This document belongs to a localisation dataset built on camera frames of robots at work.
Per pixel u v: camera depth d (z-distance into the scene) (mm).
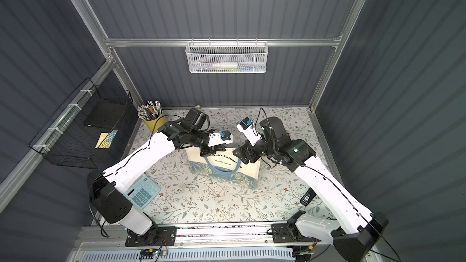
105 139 642
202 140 642
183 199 842
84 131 769
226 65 937
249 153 586
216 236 757
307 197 803
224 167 815
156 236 687
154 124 979
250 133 593
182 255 706
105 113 786
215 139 633
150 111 992
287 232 675
